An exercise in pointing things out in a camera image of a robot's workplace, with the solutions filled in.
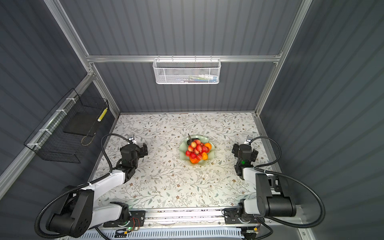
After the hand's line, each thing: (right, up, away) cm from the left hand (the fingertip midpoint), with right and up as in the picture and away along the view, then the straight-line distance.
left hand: (136, 144), depth 88 cm
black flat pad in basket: (-25, +13, -9) cm, 30 cm away
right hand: (+68, -2, +3) cm, 68 cm away
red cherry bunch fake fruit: (+36, -2, -2) cm, 36 cm away
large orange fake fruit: (+35, -10, +1) cm, 36 cm away
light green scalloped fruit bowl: (+28, -3, +8) cm, 29 cm away
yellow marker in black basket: (-16, +18, -6) cm, 25 cm away
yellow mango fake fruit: (+41, -7, +3) cm, 42 cm away
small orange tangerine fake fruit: (+44, -1, +5) cm, 44 cm away
